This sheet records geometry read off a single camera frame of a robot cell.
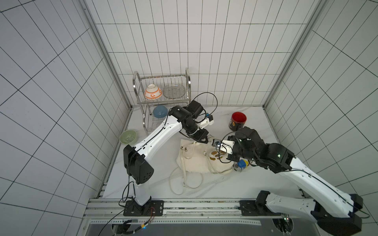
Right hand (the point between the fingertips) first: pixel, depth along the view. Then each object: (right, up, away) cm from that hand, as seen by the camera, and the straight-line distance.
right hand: (216, 143), depth 67 cm
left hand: (-6, -1, +5) cm, 8 cm away
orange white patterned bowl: (-34, +27, +18) cm, 47 cm away
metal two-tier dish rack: (-44, +34, +25) cm, 61 cm away
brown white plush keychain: (0, -6, +4) cm, 7 cm away
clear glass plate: (-22, +28, +23) cm, 43 cm away
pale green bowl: (-55, -1, +31) cm, 63 cm away
